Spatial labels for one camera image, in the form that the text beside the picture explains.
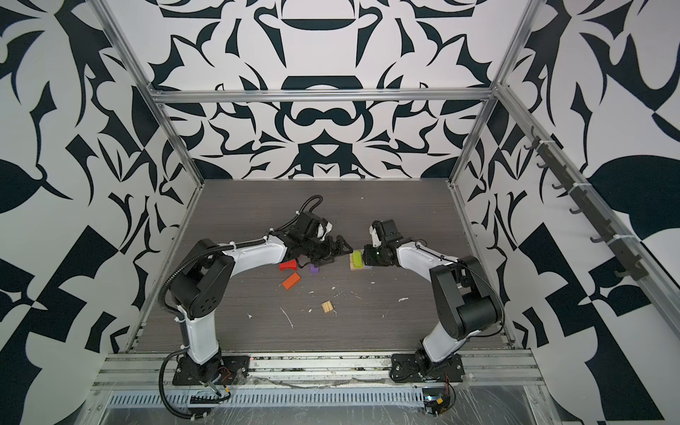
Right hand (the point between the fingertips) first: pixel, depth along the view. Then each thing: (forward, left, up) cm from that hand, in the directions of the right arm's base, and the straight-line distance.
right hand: (369, 254), depth 94 cm
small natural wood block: (-17, +14, -2) cm, 23 cm away
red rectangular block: (-14, +23, +20) cm, 33 cm away
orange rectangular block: (-8, +27, -3) cm, 28 cm away
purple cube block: (-5, +19, -2) cm, 20 cm away
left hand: (-2, +7, +6) cm, 9 cm away
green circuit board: (-42, -15, -5) cm, 45 cm away
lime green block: (-2, +4, -1) cm, 4 cm away
